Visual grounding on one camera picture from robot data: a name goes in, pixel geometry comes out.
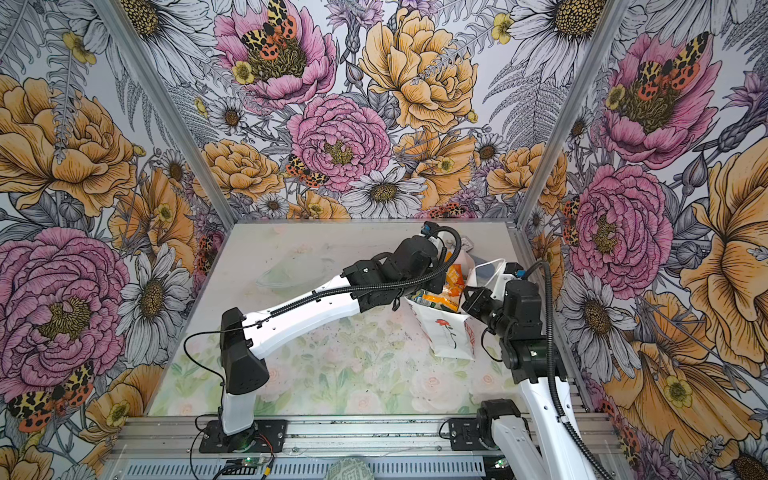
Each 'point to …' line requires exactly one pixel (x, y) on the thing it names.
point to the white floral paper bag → (449, 333)
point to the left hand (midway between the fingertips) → (440, 274)
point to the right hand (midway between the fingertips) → (461, 298)
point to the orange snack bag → (451, 295)
